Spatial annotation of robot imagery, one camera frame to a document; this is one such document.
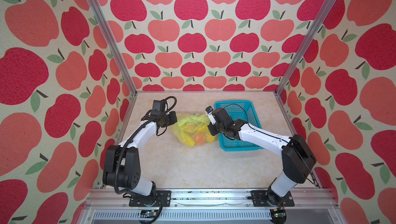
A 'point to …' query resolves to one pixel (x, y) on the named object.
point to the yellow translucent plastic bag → (192, 129)
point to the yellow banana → (187, 139)
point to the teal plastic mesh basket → (242, 110)
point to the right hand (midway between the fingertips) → (213, 123)
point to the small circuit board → (148, 213)
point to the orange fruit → (200, 139)
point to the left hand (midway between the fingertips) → (179, 118)
